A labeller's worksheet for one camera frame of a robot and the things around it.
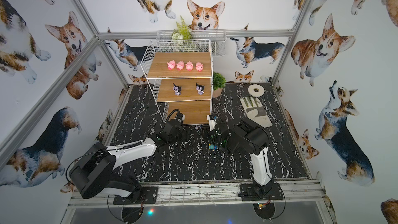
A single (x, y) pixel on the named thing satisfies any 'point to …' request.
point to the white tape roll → (258, 94)
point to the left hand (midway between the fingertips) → (188, 127)
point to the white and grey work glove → (255, 111)
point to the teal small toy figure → (213, 148)
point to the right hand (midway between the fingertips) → (199, 127)
